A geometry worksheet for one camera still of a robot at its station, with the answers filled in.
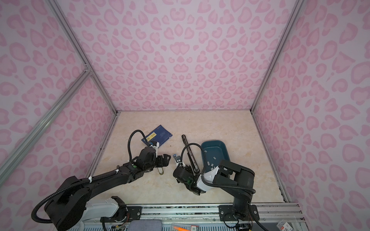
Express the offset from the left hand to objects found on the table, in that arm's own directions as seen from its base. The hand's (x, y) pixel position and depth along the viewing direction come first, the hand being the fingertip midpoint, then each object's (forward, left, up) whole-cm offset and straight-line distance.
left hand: (166, 155), depth 86 cm
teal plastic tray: (+7, -31, -10) cm, 33 cm away
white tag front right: (-35, -57, -5) cm, 67 cm away
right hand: (-5, -7, -7) cm, 11 cm away
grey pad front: (-34, +8, -4) cm, 35 cm away
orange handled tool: (-35, -15, -5) cm, 39 cm away
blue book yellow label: (+20, +7, -7) cm, 22 cm away
